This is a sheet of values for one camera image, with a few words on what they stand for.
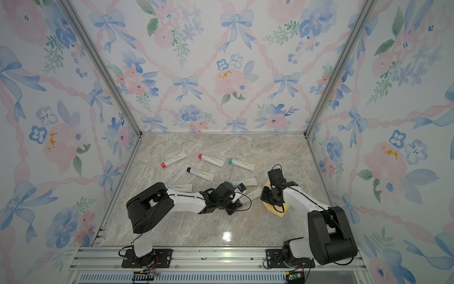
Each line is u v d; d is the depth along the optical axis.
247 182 0.96
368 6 0.68
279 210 0.75
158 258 0.73
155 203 0.54
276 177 0.72
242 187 0.80
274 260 0.73
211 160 1.07
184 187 0.95
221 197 0.72
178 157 1.07
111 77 0.93
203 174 0.98
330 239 0.42
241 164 1.03
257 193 0.93
